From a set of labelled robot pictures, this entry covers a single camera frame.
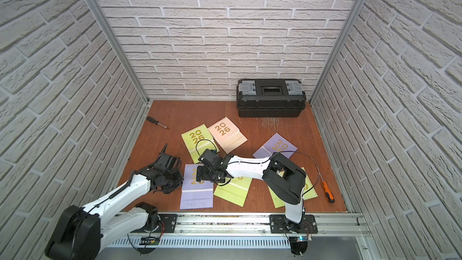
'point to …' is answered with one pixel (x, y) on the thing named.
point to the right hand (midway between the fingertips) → (205, 178)
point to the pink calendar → (227, 135)
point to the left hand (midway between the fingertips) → (186, 178)
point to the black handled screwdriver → (152, 120)
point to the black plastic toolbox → (270, 97)
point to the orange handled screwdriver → (328, 193)
